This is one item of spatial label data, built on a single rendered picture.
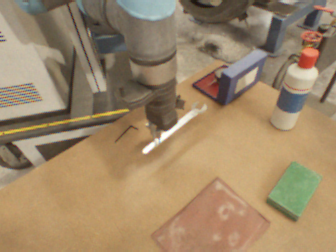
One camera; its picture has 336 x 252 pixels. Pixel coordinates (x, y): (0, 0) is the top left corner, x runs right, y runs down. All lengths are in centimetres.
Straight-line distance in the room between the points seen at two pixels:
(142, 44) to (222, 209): 39
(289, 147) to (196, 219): 32
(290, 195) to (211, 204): 17
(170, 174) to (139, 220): 13
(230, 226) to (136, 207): 21
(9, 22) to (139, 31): 57
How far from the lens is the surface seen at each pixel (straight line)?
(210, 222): 58
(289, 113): 72
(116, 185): 65
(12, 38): 95
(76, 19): 100
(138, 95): 47
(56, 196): 69
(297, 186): 64
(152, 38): 42
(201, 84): 87
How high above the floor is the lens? 102
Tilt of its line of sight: 48 degrees down
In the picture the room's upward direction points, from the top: 6 degrees counter-clockwise
